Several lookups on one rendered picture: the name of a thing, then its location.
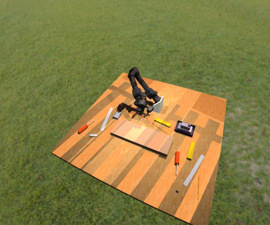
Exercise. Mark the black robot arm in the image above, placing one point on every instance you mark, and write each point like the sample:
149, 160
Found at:
136, 91

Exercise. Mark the yellow rectangular block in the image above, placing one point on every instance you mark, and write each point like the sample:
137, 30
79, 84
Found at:
162, 122
190, 152

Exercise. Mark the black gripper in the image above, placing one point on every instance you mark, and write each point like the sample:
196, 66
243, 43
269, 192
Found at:
149, 108

